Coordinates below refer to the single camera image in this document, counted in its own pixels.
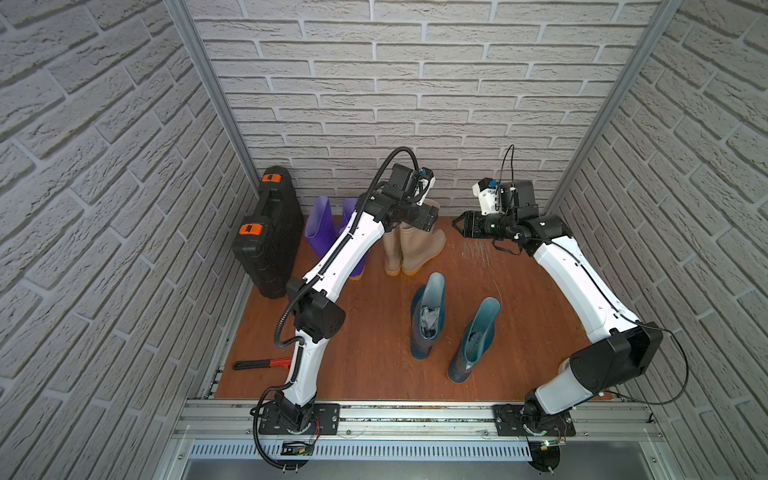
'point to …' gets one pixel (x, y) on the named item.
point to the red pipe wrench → (264, 363)
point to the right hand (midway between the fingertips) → (466, 221)
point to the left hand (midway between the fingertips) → (432, 208)
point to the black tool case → (269, 245)
